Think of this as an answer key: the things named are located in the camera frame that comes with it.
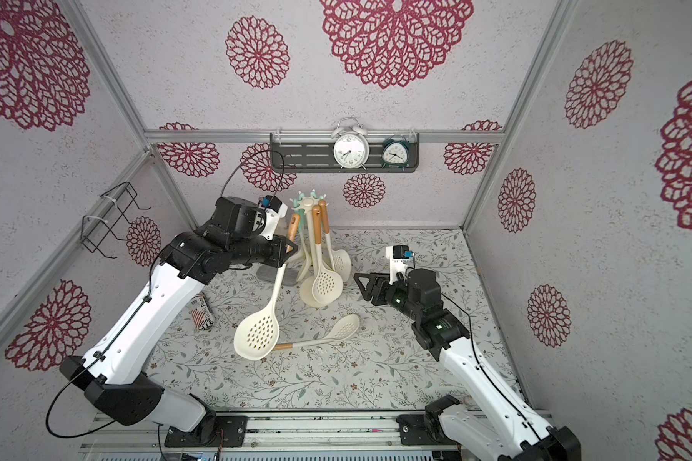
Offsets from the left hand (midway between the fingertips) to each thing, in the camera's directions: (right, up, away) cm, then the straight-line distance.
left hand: (291, 249), depth 69 cm
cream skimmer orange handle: (+7, -11, +21) cm, 25 cm away
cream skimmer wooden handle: (+11, -3, +28) cm, 30 cm away
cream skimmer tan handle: (+11, -26, +23) cm, 36 cm away
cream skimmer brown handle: (-7, -20, -4) cm, 21 cm away
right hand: (+17, -6, +3) cm, 18 cm away
